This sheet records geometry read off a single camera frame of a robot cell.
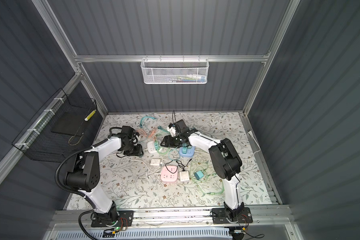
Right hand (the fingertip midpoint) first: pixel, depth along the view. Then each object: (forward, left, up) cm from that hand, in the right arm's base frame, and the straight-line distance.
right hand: (165, 145), depth 92 cm
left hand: (-2, +18, -5) cm, 19 cm away
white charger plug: (-8, +7, -6) cm, 12 cm away
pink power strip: (-16, -3, -5) cm, 17 cm away
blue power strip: (-1, -15, -6) cm, 16 cm away
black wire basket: (-2, +47, +23) cm, 52 cm away
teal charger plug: (-16, -20, -7) cm, 26 cm away
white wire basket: (+66, -4, +13) cm, 67 cm away
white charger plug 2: (-18, -12, -6) cm, 22 cm away
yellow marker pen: (+7, +40, +21) cm, 46 cm away
